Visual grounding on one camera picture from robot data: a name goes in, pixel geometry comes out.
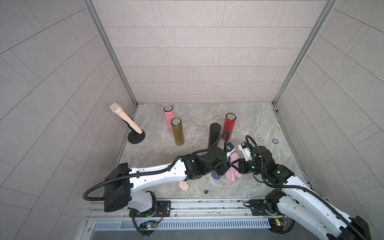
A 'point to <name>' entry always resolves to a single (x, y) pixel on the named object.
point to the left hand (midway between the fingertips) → (228, 158)
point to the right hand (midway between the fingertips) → (231, 165)
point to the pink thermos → (169, 111)
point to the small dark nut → (206, 191)
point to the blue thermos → (215, 175)
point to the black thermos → (214, 134)
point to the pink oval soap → (183, 185)
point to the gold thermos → (177, 129)
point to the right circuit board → (277, 224)
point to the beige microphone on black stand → (136, 135)
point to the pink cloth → (232, 173)
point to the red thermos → (229, 123)
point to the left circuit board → (149, 226)
